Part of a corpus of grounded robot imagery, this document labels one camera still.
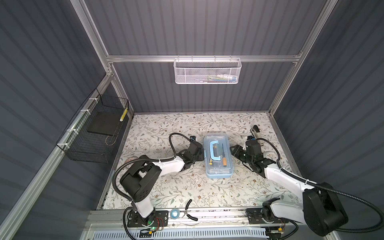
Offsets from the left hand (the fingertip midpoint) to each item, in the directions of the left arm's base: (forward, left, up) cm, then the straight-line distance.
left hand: (201, 152), depth 92 cm
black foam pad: (+6, +49, +24) cm, 55 cm away
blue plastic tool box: (-15, -9, +4) cm, 17 cm away
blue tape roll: (-32, +16, -5) cm, 36 cm away
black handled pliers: (-33, +9, -6) cm, 35 cm away
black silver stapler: (+15, -40, -1) cm, 43 cm away
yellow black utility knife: (-10, -4, +5) cm, 12 cm away
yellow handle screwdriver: (-8, -13, +4) cm, 16 cm away
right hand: (-3, -18, +5) cm, 19 cm away
